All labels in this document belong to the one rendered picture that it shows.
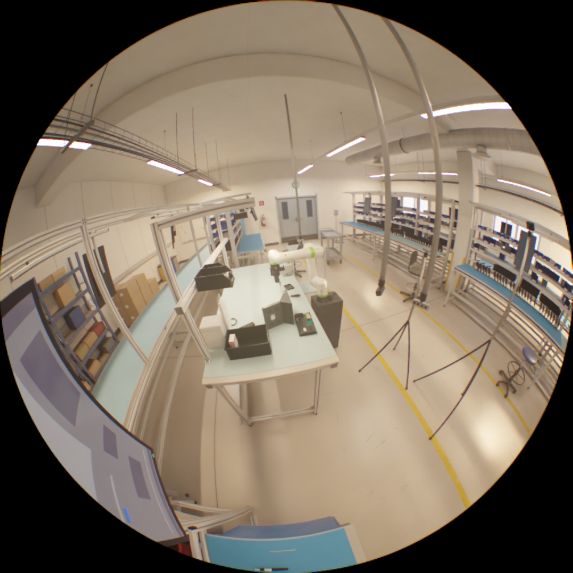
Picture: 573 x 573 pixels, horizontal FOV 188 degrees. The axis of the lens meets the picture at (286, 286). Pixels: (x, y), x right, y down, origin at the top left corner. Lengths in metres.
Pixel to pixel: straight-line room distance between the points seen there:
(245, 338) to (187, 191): 7.51
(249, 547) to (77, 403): 0.93
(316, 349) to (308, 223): 7.33
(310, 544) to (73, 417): 0.96
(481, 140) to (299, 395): 4.41
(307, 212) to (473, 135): 7.00
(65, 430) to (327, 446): 1.87
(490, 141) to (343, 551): 4.08
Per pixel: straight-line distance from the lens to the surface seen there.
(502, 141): 3.47
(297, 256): 1.60
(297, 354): 1.18
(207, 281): 1.11
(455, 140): 3.73
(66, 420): 0.36
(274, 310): 1.31
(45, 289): 3.64
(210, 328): 1.25
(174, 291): 1.03
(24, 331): 0.32
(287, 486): 1.92
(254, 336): 1.33
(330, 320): 2.14
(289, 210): 7.93
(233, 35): 2.28
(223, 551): 1.17
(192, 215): 0.87
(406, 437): 2.18
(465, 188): 4.58
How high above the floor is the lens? 1.91
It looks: 28 degrees down
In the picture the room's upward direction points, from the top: 6 degrees counter-clockwise
